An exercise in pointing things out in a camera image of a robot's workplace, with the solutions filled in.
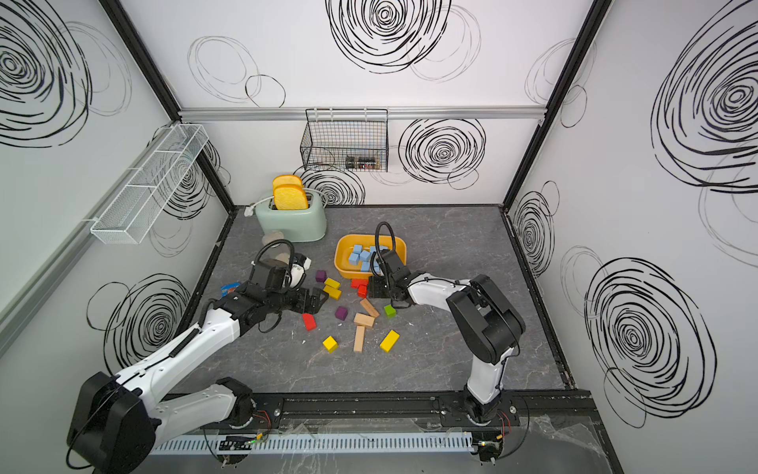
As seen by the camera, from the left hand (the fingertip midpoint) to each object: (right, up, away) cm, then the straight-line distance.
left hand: (314, 292), depth 82 cm
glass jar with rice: (-17, +15, +11) cm, 26 cm away
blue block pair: (+9, +8, +19) cm, 23 cm away
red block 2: (+11, 0, +16) cm, 19 cm away
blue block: (+13, +5, +19) cm, 24 cm away
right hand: (+16, -1, +11) cm, 20 cm away
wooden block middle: (+14, -9, +5) cm, 17 cm away
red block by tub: (+13, -2, +12) cm, 17 cm away
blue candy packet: (-32, -1, +13) cm, 35 cm away
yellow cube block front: (+4, -15, +1) cm, 16 cm away
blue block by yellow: (+10, +11, +22) cm, 27 cm away
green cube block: (+21, -7, +6) cm, 24 cm away
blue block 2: (+17, +13, -7) cm, 22 cm away
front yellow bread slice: (-11, +29, +13) cm, 34 cm away
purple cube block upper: (-1, +2, +14) cm, 15 cm away
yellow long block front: (+21, -15, +2) cm, 26 cm away
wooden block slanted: (+16, -7, +9) cm, 20 cm away
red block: (-3, -11, +7) cm, 13 cm away
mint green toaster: (-10, +19, +23) cm, 32 cm away
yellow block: (+3, -2, +12) cm, 12 cm away
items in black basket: (+14, +38, +5) cm, 40 cm away
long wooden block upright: (+12, -14, +2) cm, 19 cm away
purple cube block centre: (+6, -8, +7) cm, 13 cm away
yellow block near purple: (+2, 0, +15) cm, 15 cm away
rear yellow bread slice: (-14, +35, +16) cm, 41 cm away
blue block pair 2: (+13, +9, +20) cm, 25 cm away
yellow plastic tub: (+5, +12, +20) cm, 24 cm away
